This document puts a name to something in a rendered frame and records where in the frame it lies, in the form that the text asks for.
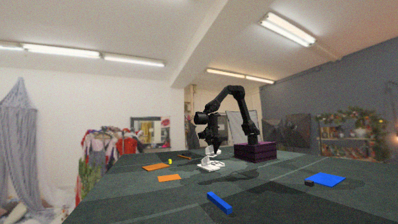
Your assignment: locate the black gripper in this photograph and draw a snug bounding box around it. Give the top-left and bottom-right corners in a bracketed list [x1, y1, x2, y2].
[204, 125, 228, 154]

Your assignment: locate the blue flat plate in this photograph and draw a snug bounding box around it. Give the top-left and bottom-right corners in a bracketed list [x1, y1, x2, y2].
[305, 172, 346, 188]

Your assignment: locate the blue rectangular bar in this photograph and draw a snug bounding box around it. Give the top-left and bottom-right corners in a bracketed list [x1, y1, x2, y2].
[207, 192, 232, 215]

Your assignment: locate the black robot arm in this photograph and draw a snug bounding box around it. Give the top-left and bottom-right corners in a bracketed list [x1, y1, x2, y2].
[194, 85, 260, 146]

